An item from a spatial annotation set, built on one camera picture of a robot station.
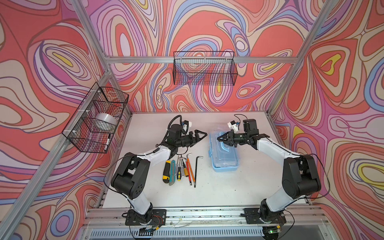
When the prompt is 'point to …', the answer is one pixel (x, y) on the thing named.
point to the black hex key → (195, 175)
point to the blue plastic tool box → (224, 157)
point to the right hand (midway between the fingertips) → (219, 141)
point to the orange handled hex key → (190, 168)
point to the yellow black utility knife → (166, 172)
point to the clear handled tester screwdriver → (182, 170)
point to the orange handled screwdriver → (186, 170)
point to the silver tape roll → (106, 118)
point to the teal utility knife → (172, 177)
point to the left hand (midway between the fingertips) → (205, 137)
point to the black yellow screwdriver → (179, 174)
